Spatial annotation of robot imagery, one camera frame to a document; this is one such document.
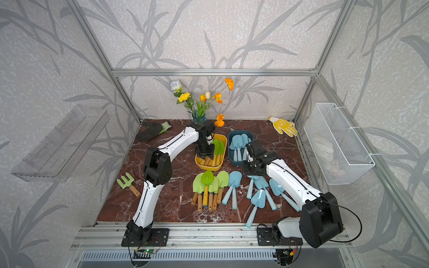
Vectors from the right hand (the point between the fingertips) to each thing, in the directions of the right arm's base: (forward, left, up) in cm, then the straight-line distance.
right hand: (245, 168), depth 85 cm
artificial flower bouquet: (+33, +25, +11) cm, 43 cm away
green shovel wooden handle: (+9, +21, -8) cm, 24 cm away
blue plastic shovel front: (-13, -6, -9) cm, 17 cm away
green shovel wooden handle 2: (-1, +12, -10) cm, 15 cm away
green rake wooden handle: (-3, +64, -10) cm, 65 cm away
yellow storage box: (+24, +13, -3) cm, 28 cm away
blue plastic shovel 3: (-4, -9, -9) cm, 13 cm away
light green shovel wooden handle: (-5, +17, -9) cm, 20 cm away
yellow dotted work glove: (+39, -35, -11) cm, 53 cm away
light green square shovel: (-6, +25, -8) cm, 27 cm away
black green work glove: (+36, +64, -10) cm, 74 cm away
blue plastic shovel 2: (+22, +3, -9) cm, 24 cm away
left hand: (+9, +18, -4) cm, 21 cm away
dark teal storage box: (+29, +6, -6) cm, 30 cm away
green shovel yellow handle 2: (+7, +17, -6) cm, 20 cm away
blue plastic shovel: (+26, -2, -9) cm, 28 cm away
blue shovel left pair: (-13, +11, -7) cm, 19 cm away
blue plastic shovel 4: (-7, -18, -11) cm, 22 cm away
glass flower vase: (+29, +25, +6) cm, 39 cm away
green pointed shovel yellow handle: (-1, +21, -9) cm, 22 cm away
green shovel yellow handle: (+16, +13, -7) cm, 22 cm away
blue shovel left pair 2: (-3, +5, -10) cm, 12 cm away
